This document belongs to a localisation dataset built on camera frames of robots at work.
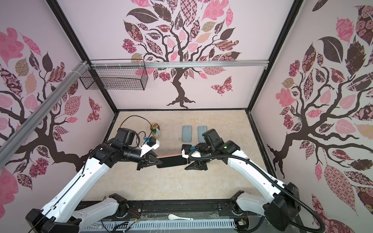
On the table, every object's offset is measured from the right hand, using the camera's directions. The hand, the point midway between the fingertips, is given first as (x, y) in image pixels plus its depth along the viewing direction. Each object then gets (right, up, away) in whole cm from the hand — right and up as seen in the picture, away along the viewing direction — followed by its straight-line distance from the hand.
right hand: (186, 162), depth 69 cm
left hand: (-12, 0, -4) cm, 13 cm away
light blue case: (0, +11, +37) cm, 39 cm away
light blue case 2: (+11, +14, +38) cm, 42 cm away
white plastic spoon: (-7, -28, +2) cm, 29 cm away
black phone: (-6, +3, -6) cm, 9 cm away
